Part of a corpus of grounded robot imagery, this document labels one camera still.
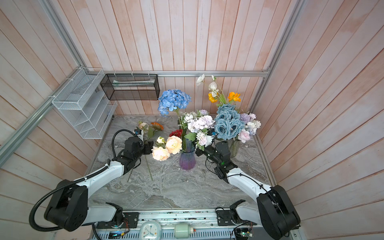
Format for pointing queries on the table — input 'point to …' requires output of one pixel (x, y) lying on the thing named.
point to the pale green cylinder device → (182, 231)
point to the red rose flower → (178, 133)
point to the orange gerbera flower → (155, 126)
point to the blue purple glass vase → (187, 156)
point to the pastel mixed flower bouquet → (251, 127)
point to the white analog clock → (150, 230)
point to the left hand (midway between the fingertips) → (148, 144)
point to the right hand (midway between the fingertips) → (191, 138)
